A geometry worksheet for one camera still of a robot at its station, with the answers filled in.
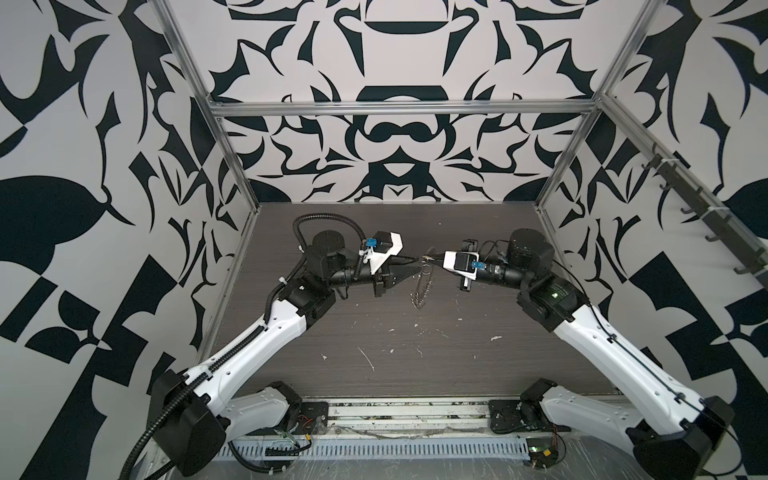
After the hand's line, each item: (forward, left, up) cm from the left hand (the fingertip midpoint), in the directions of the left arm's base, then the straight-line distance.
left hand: (421, 256), depth 62 cm
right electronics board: (-31, -29, -36) cm, 56 cm away
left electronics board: (-29, +33, -39) cm, 59 cm away
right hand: (0, -2, +1) cm, 2 cm away
